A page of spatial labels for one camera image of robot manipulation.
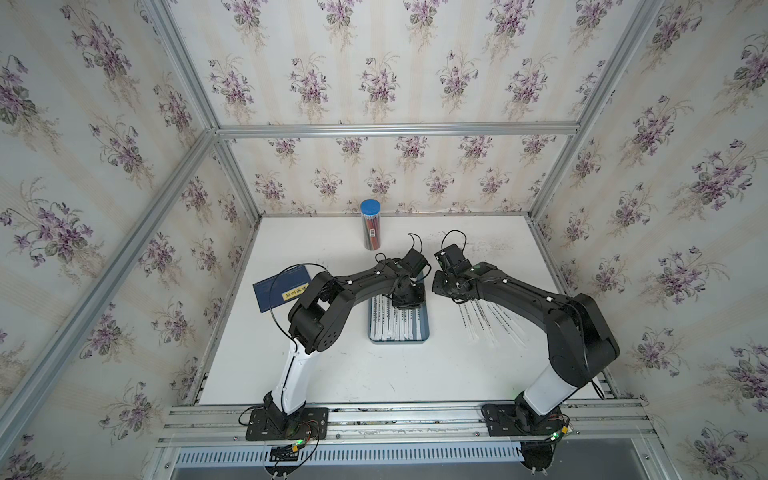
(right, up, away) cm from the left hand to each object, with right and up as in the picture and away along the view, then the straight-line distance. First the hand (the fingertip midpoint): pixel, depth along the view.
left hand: (424, 307), depth 93 cm
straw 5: (-9, -5, -3) cm, 10 cm away
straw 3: (-11, -4, -3) cm, 12 cm away
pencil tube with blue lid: (-17, +29, +2) cm, 34 cm away
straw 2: (-13, -3, -3) cm, 14 cm away
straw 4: (-10, -5, -3) cm, 11 cm away
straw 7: (-5, -5, -3) cm, 7 cm away
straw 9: (+15, -6, -3) cm, 17 cm away
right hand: (+5, +7, -2) cm, 9 cm away
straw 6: (-7, -5, -3) cm, 9 cm away
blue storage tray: (0, -4, -3) cm, 5 cm away
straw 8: (-2, -6, -5) cm, 8 cm away
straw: (-14, -3, -3) cm, 15 cm away
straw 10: (+19, -3, -1) cm, 19 cm away
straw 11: (+23, -4, -3) cm, 24 cm away
